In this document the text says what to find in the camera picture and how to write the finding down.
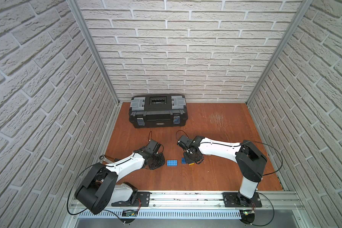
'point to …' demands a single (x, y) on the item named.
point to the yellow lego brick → (192, 164)
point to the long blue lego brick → (172, 163)
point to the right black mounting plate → (236, 199)
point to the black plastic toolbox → (150, 110)
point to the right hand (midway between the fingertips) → (191, 160)
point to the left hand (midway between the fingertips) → (166, 161)
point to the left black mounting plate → (138, 199)
